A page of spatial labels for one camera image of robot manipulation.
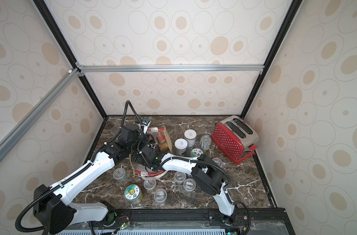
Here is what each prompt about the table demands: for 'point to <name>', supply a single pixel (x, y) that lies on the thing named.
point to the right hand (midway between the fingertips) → (142, 155)
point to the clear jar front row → (189, 184)
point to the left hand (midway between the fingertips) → (150, 131)
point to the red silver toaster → (235, 138)
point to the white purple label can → (181, 145)
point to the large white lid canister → (190, 135)
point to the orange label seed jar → (196, 152)
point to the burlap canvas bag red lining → (160, 135)
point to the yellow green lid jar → (133, 194)
